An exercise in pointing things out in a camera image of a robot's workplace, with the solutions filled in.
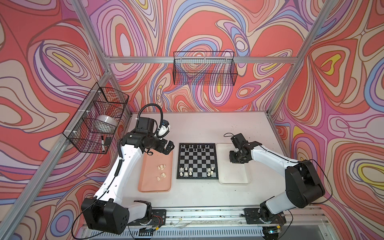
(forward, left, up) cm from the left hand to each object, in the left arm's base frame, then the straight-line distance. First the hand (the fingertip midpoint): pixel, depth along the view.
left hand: (166, 141), depth 77 cm
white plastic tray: (-9, -36, -22) cm, 43 cm away
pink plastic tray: (-9, +9, -21) cm, 24 cm away
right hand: (-3, -40, -18) cm, 44 cm away
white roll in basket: (+3, +28, +11) cm, 31 cm away
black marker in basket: (-4, +30, +4) cm, 31 cm away
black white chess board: (-2, -16, -19) cm, 25 cm away
